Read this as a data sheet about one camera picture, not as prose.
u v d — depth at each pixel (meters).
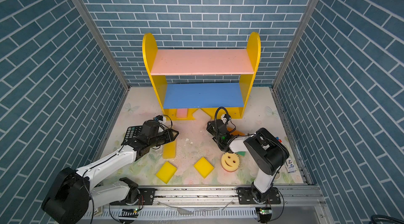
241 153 0.86
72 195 0.40
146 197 0.73
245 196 0.73
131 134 0.93
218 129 0.71
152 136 0.67
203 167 0.83
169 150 0.88
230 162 0.82
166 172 0.79
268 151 0.49
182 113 1.02
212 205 0.72
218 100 0.91
